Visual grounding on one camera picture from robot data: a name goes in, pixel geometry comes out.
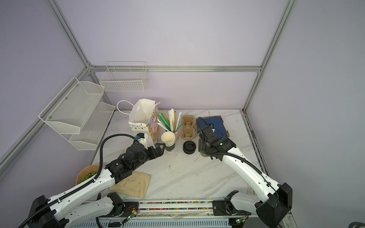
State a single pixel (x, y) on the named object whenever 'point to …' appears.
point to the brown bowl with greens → (87, 172)
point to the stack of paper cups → (168, 138)
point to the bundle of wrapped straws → (169, 121)
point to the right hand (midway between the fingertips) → (203, 145)
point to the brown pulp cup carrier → (188, 131)
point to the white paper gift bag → (143, 118)
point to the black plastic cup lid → (189, 147)
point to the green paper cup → (203, 154)
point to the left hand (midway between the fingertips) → (159, 148)
